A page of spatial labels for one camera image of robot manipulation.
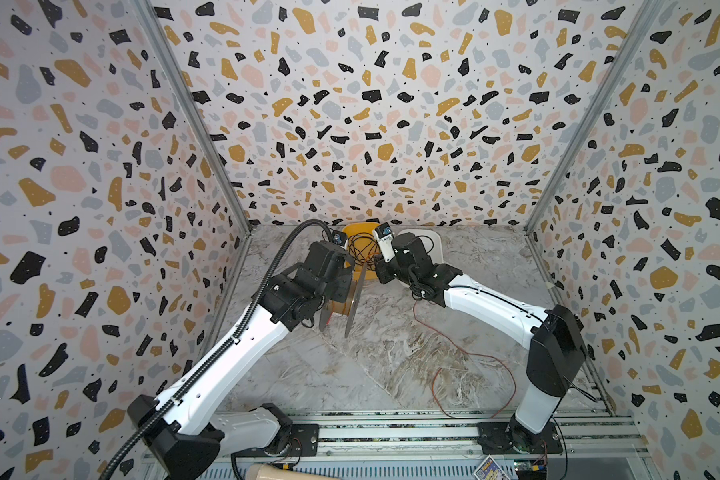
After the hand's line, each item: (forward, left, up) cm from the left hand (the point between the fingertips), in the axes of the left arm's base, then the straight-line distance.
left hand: (339, 268), depth 71 cm
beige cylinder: (-37, +17, -27) cm, 49 cm away
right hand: (+10, -8, -5) cm, 14 cm away
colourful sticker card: (-38, -34, -27) cm, 58 cm away
